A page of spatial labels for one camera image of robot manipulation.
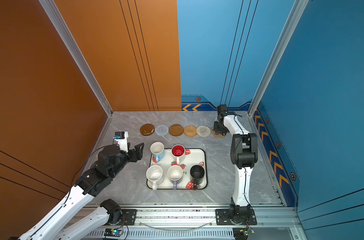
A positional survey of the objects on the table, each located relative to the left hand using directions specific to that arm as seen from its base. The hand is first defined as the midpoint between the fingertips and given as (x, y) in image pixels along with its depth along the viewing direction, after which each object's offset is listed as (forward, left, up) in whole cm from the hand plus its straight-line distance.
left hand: (137, 142), depth 72 cm
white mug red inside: (+8, -19, -21) cm, 30 cm away
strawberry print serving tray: (+5, -27, -25) cm, 37 cm away
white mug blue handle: (+8, -5, -22) cm, 24 cm away
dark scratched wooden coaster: (+27, +5, -24) cm, 37 cm away
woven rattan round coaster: (+27, -26, -25) cm, 45 cm away
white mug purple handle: (-5, -17, -24) cm, 30 cm away
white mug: (-7, -6, -24) cm, 26 cm away
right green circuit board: (-33, -51, -26) cm, 66 cm away
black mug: (-7, -30, -22) cm, 38 cm away
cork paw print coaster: (+23, -46, -24) cm, 57 cm away
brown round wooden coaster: (+27, -16, -24) cm, 40 cm away
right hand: (+24, -46, -19) cm, 55 cm away
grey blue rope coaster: (+27, -5, -25) cm, 37 cm away
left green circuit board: (-34, +11, -27) cm, 44 cm away
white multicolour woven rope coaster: (+27, -36, -25) cm, 51 cm away
